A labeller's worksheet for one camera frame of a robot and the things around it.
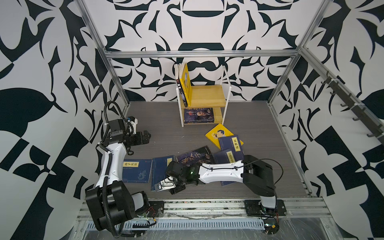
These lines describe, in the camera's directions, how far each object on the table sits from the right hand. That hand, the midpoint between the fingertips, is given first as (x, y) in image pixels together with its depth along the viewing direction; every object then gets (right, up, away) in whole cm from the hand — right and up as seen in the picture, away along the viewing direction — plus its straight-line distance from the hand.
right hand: (167, 179), depth 79 cm
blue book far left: (-19, +2, +8) cm, 21 cm away
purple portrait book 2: (+13, +7, +11) cm, 18 cm away
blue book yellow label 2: (+38, +16, +15) cm, 44 cm away
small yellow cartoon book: (+29, +22, +23) cm, 44 cm away
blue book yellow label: (-6, +3, +7) cm, 10 cm away
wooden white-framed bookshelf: (+24, +47, +27) cm, 59 cm away
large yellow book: (+10, +52, +6) cm, 53 cm away
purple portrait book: (+18, +34, +26) cm, 47 cm away
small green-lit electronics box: (+50, -18, -7) cm, 54 cm away
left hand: (-15, +23, +4) cm, 28 cm away
